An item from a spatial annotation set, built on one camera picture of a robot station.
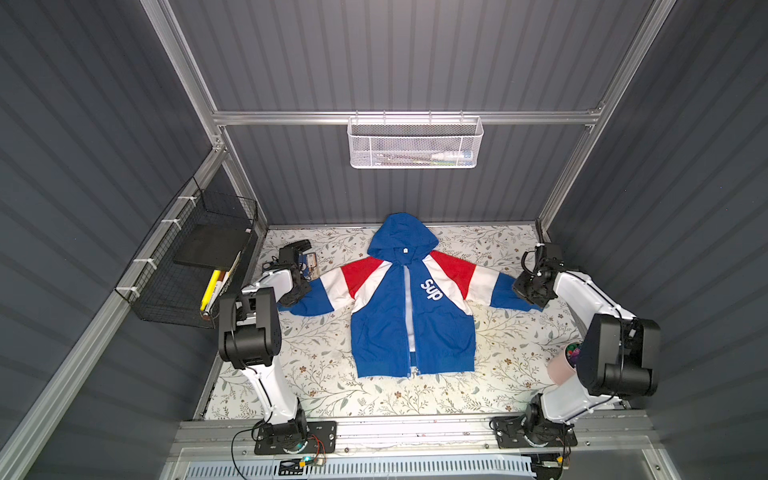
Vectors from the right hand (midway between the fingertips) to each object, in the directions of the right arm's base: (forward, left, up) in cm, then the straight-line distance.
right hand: (525, 291), depth 92 cm
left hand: (+3, +72, -5) cm, 73 cm away
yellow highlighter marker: (-12, +85, +19) cm, 88 cm away
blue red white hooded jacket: (-1, +35, -7) cm, 35 cm away
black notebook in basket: (+1, +88, +21) cm, 90 cm away
